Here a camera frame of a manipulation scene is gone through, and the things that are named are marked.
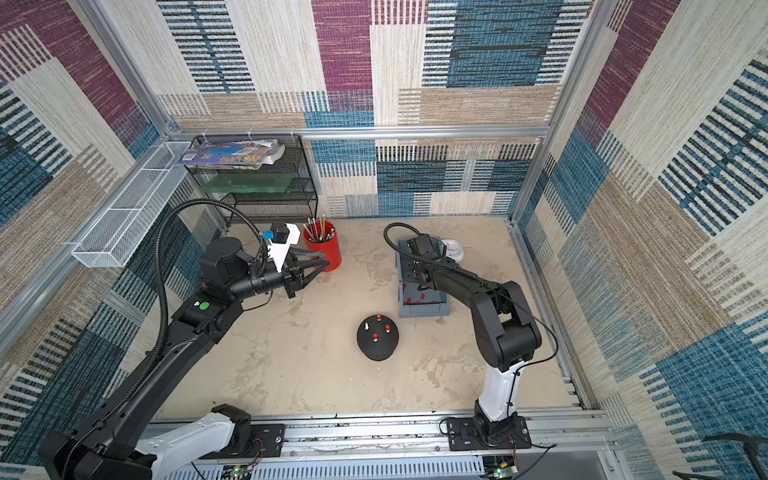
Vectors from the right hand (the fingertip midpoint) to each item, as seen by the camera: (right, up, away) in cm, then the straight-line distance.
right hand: (418, 274), depth 98 cm
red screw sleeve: (-13, -10, -17) cm, 23 cm away
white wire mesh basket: (-74, +10, -28) cm, 79 cm away
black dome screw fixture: (-13, -19, -16) cm, 28 cm away
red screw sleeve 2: (-10, -12, -19) cm, 25 cm away
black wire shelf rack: (-45, +25, +21) cm, 55 cm away
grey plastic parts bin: (-1, -9, 0) cm, 9 cm away
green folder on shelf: (-53, +29, -2) cm, 61 cm away
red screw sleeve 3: (-13, -14, -20) cm, 28 cm away
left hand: (-24, +6, -33) cm, 41 cm away
